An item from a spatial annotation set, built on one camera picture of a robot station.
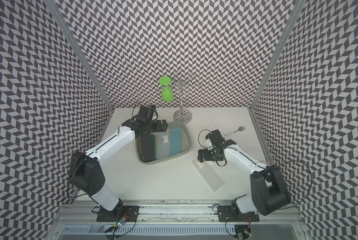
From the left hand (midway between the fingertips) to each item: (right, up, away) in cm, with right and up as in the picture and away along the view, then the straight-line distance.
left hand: (160, 126), depth 87 cm
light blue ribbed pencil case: (+8, -13, +9) cm, 18 cm away
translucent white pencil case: (0, -12, +10) cm, 16 cm away
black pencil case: (-9, -15, +5) cm, 18 cm away
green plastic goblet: (+3, +22, +12) cm, 25 cm away
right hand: (+27, -20, -1) cm, 33 cm away
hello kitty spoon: (+53, -3, +16) cm, 56 cm away
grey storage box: (+15, -11, +12) cm, 22 cm away
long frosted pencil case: (+29, -29, 0) cm, 41 cm away
